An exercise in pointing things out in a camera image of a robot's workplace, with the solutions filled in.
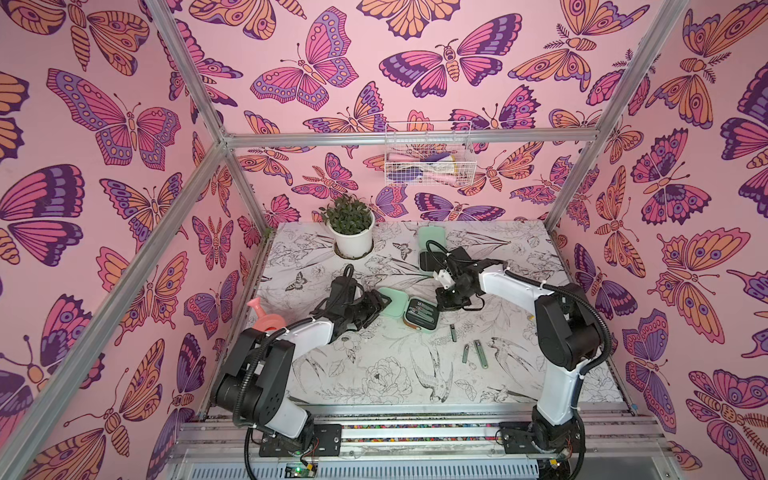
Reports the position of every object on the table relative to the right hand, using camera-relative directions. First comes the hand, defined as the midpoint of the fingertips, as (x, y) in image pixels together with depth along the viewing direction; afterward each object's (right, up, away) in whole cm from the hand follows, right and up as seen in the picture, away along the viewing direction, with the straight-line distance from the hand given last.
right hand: (439, 304), depth 94 cm
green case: (0, +24, +24) cm, 34 cm away
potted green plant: (-29, +27, +5) cm, 40 cm away
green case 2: (-12, 0, -2) cm, 12 cm away
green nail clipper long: (+11, -14, -7) cm, 19 cm away
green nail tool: (+4, -9, -2) cm, 10 cm away
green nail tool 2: (-5, -3, -3) cm, 7 cm away
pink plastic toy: (-49, -3, -13) cm, 51 cm away
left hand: (-16, +1, -5) cm, 16 cm away
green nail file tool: (+7, -13, -7) cm, 16 cm away
